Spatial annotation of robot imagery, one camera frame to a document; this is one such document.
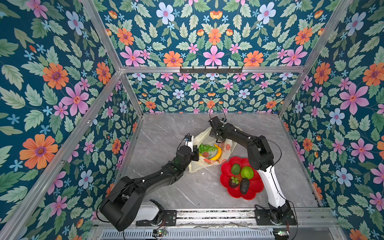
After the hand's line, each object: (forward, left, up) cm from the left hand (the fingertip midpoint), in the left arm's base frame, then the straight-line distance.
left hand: (199, 142), depth 84 cm
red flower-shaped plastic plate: (-22, -30, -12) cm, 39 cm away
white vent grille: (-41, +7, -16) cm, 45 cm away
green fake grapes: (+4, -4, -12) cm, 14 cm away
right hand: (+16, -12, -14) cm, 25 cm away
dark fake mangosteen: (-20, -17, -11) cm, 29 cm away
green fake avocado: (-12, -20, -12) cm, 26 cm away
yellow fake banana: (-2, -12, -13) cm, 18 cm away
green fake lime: (-15, -26, -9) cm, 31 cm away
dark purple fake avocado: (-22, -23, -12) cm, 34 cm away
